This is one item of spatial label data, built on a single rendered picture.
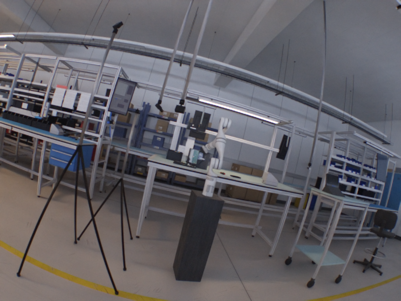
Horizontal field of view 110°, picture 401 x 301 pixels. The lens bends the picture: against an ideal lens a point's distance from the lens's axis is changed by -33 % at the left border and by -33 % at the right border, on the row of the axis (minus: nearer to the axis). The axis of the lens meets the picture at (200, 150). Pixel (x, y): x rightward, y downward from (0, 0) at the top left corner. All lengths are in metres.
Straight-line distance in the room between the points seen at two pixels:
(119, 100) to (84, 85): 4.47
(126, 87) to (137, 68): 4.03
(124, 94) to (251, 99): 4.95
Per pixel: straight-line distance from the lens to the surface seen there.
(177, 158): 2.66
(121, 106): 3.10
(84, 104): 3.49
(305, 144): 8.10
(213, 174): 1.76
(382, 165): 4.95
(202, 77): 6.93
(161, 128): 6.09
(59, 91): 3.79
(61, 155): 2.94
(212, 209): 1.76
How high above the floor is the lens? 1.23
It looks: level
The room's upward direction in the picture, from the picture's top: 14 degrees clockwise
